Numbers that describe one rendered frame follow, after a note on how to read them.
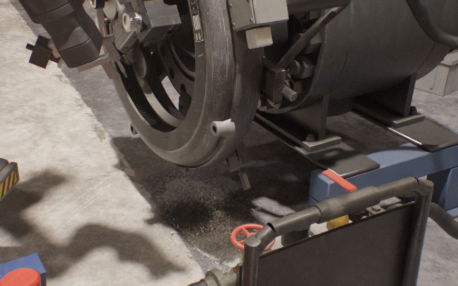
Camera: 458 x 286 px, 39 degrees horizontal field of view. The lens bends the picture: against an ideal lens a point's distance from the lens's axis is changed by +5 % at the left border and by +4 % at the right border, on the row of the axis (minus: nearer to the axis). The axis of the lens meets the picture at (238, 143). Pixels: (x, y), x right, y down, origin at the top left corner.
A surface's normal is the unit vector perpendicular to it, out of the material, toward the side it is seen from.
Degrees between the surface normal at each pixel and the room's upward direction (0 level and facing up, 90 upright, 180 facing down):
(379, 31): 89
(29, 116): 0
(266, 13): 68
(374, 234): 90
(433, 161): 90
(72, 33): 78
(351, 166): 0
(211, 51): 88
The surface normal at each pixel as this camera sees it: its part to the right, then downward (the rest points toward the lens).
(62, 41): -0.05, 0.25
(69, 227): 0.04, -0.89
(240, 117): 0.49, 0.64
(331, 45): 0.54, 0.41
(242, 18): -0.84, 0.22
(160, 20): 0.45, -0.24
